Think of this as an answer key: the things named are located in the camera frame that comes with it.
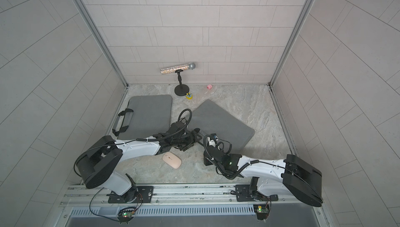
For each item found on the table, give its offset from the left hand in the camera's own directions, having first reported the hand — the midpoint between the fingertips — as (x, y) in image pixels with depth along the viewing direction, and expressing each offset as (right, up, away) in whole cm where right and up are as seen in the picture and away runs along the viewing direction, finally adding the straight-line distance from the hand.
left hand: (202, 140), depth 85 cm
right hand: (+2, -7, -2) cm, 8 cm away
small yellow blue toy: (-10, +25, +24) cm, 36 cm away
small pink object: (+5, +31, +29) cm, 43 cm away
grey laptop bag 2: (+6, +10, +10) cm, 15 cm away
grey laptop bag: (-33, +12, +10) cm, 37 cm away
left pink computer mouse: (-16, -9, -4) cm, 18 cm away
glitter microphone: (-7, +43, +12) cm, 46 cm away
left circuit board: (-31, -26, -20) cm, 46 cm away
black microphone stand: (-16, +29, +27) cm, 43 cm away
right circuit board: (+27, -27, -16) cm, 41 cm away
